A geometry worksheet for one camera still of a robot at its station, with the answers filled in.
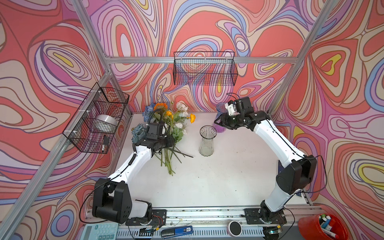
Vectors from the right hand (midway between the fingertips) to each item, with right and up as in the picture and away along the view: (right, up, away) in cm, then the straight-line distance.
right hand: (218, 125), depth 81 cm
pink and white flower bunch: (-26, +7, +21) cm, 34 cm away
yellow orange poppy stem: (-14, +5, +23) cm, 28 cm away
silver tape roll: (-56, +1, -11) cm, 57 cm away
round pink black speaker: (+5, -47, -14) cm, 50 cm away
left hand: (-26, -8, +5) cm, 27 cm away
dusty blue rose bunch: (-47, -5, +8) cm, 48 cm away
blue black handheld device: (-26, -48, -15) cm, 57 cm away
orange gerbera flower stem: (-36, +14, +20) cm, 44 cm away
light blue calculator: (-54, -50, -12) cm, 74 cm away
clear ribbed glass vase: (-6, -5, +6) cm, 10 cm away
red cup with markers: (+44, -45, -16) cm, 65 cm away
